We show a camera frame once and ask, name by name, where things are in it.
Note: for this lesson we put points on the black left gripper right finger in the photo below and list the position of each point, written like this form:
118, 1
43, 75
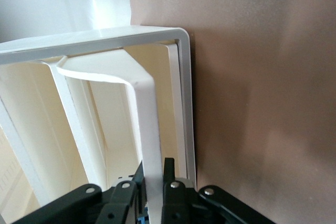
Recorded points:
189, 205

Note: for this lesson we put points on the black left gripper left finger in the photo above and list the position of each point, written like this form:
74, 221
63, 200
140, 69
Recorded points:
86, 205

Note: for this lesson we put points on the white plastic drawer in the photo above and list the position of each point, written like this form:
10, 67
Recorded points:
174, 103
71, 119
15, 134
147, 129

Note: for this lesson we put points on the white drawer cabinet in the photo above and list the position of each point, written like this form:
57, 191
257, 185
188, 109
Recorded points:
52, 11

